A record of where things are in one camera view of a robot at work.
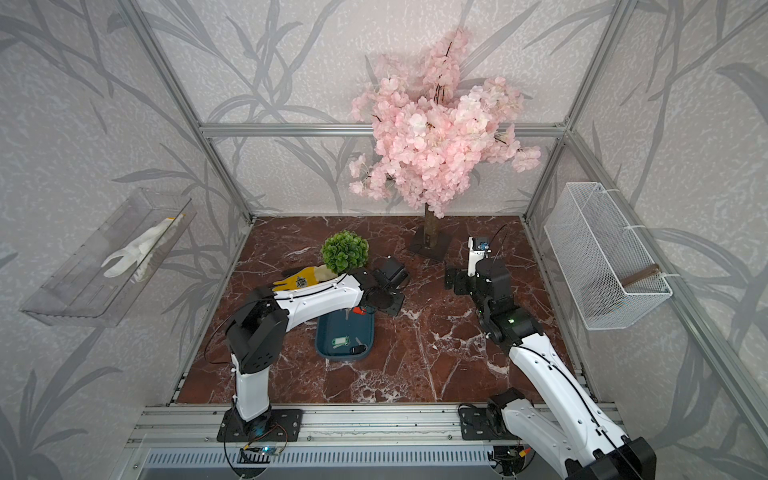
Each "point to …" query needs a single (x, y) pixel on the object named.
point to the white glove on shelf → (137, 258)
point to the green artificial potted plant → (345, 251)
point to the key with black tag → (357, 349)
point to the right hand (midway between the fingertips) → (464, 260)
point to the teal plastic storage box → (345, 334)
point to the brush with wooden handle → (641, 275)
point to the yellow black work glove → (304, 278)
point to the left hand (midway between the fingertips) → (397, 306)
